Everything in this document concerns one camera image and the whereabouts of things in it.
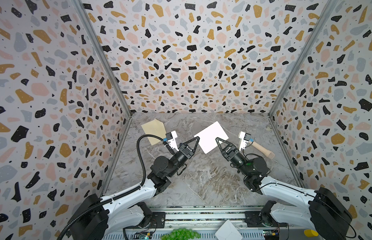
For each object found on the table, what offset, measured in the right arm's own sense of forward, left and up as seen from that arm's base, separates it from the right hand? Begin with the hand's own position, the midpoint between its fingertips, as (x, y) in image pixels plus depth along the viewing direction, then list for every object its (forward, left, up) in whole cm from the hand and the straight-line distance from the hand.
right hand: (216, 139), depth 63 cm
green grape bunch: (-31, +15, -31) cm, 46 cm away
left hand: (0, +7, +1) cm, 7 cm away
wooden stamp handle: (+12, -37, -32) cm, 51 cm away
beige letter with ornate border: (+2, +4, -1) cm, 4 cm away
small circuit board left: (-31, +33, -35) cm, 57 cm away
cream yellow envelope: (+34, +39, -35) cm, 63 cm away
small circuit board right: (-29, -28, -36) cm, 54 cm away
